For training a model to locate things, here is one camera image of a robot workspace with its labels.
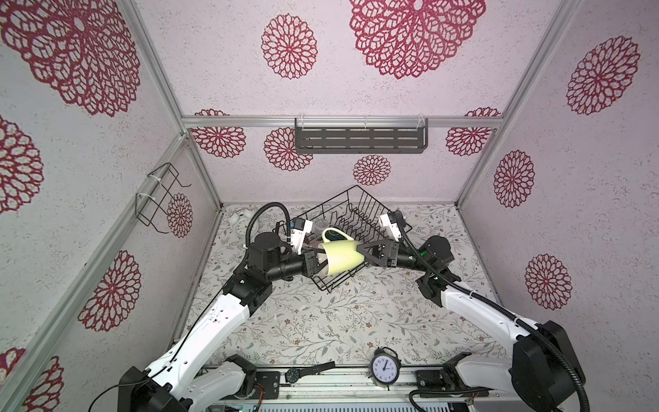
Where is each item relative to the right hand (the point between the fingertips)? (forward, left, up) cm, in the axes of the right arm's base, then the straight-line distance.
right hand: (356, 254), depth 64 cm
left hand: (+1, +6, -3) cm, 7 cm away
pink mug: (+2, +11, +3) cm, 12 cm away
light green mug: (-2, +4, +2) cm, 5 cm away
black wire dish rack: (+40, -1, -27) cm, 48 cm away
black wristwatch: (-22, +18, -31) cm, 42 cm away
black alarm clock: (-19, -9, -30) cm, 37 cm away
